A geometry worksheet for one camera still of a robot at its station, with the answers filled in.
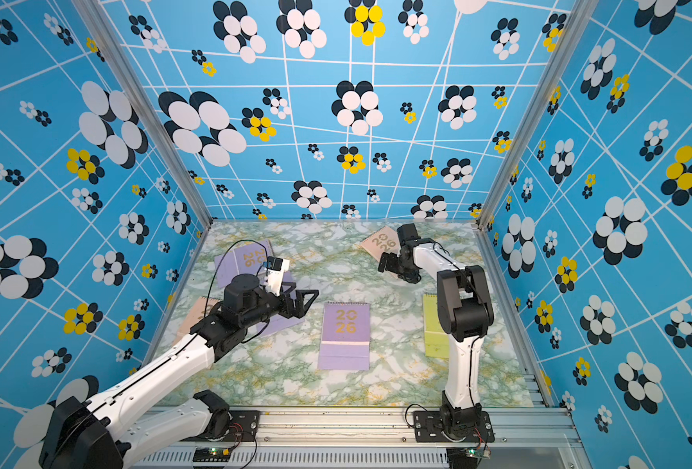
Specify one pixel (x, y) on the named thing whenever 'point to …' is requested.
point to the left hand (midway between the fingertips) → (310, 286)
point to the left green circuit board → (212, 454)
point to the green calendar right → (436, 337)
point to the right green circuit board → (467, 456)
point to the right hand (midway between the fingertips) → (395, 270)
